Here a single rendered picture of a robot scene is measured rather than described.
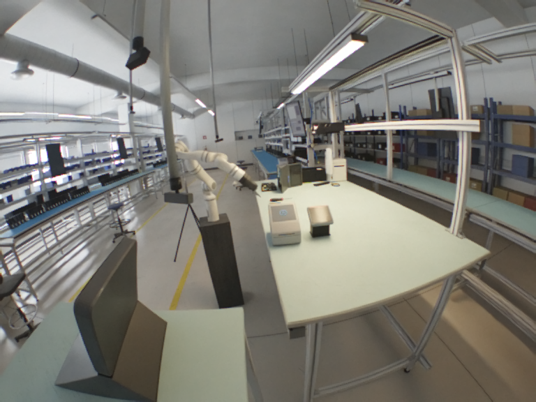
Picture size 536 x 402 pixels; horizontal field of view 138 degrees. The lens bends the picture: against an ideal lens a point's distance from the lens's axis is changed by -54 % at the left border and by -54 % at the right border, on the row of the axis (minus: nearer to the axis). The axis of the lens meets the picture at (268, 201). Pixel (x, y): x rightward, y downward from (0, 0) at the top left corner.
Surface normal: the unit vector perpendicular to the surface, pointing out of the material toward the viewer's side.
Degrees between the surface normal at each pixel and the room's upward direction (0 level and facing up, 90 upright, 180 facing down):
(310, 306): 0
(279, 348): 0
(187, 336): 0
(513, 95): 90
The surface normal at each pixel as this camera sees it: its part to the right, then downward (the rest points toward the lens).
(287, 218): -0.05, -0.69
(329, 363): -0.08, -0.96
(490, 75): -0.99, 0.11
